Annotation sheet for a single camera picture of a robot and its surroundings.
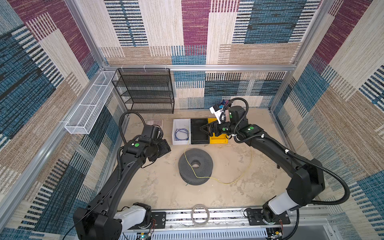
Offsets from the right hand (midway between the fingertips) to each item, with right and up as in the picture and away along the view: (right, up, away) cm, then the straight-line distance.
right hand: (205, 128), depth 78 cm
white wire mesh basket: (-58, +4, -8) cm, 58 cm away
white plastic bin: (-12, +3, +27) cm, 30 cm away
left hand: (-19, -9, -1) cm, 21 cm away
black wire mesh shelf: (-40, +27, +34) cm, 59 cm away
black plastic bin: (-3, -6, +23) cm, 24 cm away
